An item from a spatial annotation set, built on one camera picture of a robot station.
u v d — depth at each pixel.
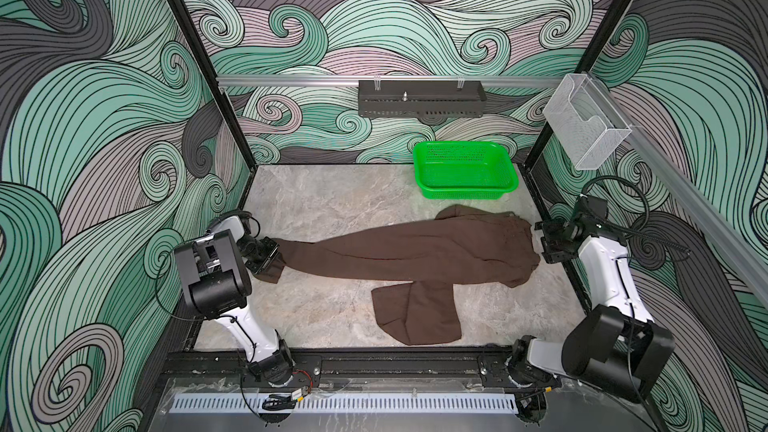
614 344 0.40
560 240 0.62
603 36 0.83
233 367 0.76
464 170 1.18
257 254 0.77
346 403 0.70
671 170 0.64
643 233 0.72
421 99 0.95
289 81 1.90
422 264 0.88
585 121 0.78
